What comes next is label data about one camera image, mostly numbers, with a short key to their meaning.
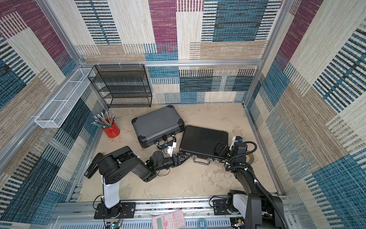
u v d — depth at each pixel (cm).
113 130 99
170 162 79
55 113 71
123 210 73
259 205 42
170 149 83
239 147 67
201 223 70
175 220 70
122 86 109
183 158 86
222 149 80
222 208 73
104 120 96
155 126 96
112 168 50
